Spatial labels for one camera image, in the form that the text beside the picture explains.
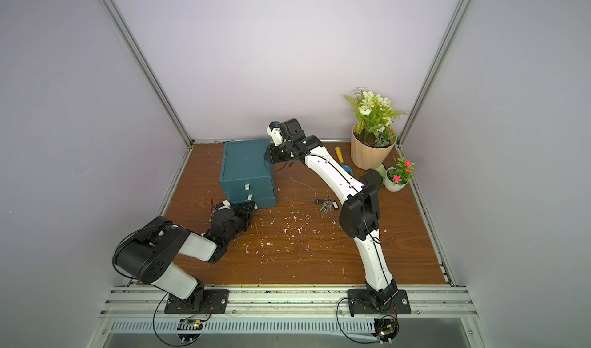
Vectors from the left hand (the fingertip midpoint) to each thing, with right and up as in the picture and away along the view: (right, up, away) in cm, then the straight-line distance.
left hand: (259, 202), depth 89 cm
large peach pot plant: (+49, +27, +11) cm, 57 cm away
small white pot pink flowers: (+55, +9, +1) cm, 56 cm away
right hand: (+4, +21, -4) cm, 22 cm away
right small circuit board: (+43, -36, -19) cm, 60 cm away
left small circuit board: (-19, -36, -18) cm, 44 cm away
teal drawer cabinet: (-3, +12, -8) cm, 15 cm away
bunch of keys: (+28, -3, +8) cm, 29 cm away
